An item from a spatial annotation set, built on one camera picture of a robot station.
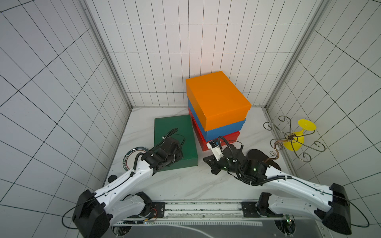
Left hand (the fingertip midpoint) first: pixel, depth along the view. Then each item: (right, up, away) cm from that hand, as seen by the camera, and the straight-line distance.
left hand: (179, 156), depth 80 cm
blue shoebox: (+21, +13, -2) cm, 24 cm away
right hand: (+13, +2, -7) cm, 15 cm away
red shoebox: (+13, +8, +8) cm, 17 cm away
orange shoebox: (+20, +30, -6) cm, 36 cm away
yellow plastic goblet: (+54, +12, -16) cm, 57 cm away
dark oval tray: (+50, -3, +13) cm, 51 cm away
